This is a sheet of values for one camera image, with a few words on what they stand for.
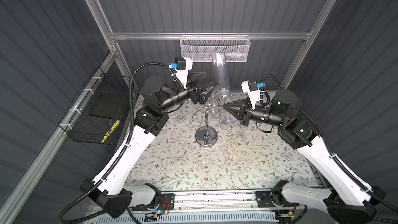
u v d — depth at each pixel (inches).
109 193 14.6
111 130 26.8
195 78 22.7
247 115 18.8
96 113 28.8
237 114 20.7
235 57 35.6
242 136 37.9
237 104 20.9
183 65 17.5
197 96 18.5
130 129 16.6
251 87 18.7
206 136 37.0
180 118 41.4
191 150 35.9
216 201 29.7
